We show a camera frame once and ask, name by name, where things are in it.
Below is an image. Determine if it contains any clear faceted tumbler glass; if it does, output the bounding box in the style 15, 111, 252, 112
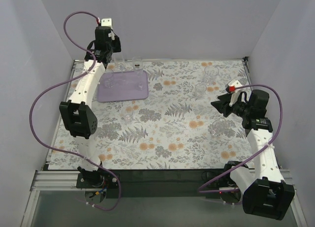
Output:
101, 69, 114, 88

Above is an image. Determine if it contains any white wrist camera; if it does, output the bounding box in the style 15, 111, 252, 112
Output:
95, 18, 113, 32
226, 79, 243, 107

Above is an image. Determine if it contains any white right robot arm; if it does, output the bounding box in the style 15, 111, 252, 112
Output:
211, 90, 295, 220

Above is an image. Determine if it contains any clear small tumbler glass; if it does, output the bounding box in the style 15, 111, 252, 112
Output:
194, 83, 207, 98

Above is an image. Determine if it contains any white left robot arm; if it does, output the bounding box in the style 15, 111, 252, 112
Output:
59, 26, 121, 187

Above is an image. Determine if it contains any clear tall tumbler glass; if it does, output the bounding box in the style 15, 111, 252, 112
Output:
203, 65, 219, 85

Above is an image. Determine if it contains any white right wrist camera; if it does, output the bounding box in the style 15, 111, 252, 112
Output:
226, 79, 243, 107

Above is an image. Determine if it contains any clear plain drinking glass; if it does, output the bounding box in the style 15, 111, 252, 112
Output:
113, 52, 126, 73

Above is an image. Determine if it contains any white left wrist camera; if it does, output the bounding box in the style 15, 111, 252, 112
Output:
95, 18, 113, 32

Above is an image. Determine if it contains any small clear shot glass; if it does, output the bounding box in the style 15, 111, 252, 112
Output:
122, 106, 134, 123

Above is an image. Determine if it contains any aluminium frame rail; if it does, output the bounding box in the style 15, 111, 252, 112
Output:
31, 170, 296, 192

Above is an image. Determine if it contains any clear champagne flute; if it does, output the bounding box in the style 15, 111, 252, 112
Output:
132, 57, 144, 90

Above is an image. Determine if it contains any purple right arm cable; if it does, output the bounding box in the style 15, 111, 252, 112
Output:
198, 85, 284, 205

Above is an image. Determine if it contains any lilac plastic tray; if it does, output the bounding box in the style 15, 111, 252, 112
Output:
96, 71, 149, 102

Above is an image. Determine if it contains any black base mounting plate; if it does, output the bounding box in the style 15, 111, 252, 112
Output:
76, 169, 249, 200

